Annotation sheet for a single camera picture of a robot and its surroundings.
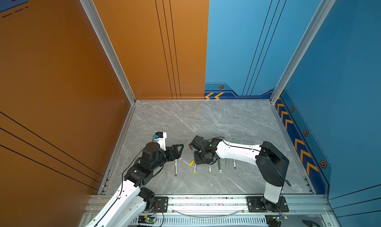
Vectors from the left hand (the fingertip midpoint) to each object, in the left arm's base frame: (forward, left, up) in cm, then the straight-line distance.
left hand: (179, 145), depth 76 cm
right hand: (-3, -9, -14) cm, 17 cm away
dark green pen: (-2, -23, -17) cm, 28 cm away
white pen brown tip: (-5, +3, -16) cm, 18 cm away
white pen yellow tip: (-6, -8, -17) cm, 20 cm away
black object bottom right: (-30, -62, -16) cm, 71 cm away
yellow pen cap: (-3, -6, -15) cm, 17 cm away
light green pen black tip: (-3, -27, -16) cm, 32 cm away
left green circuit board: (-30, +15, -19) cm, 38 cm away
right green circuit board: (-29, -49, -16) cm, 59 cm away
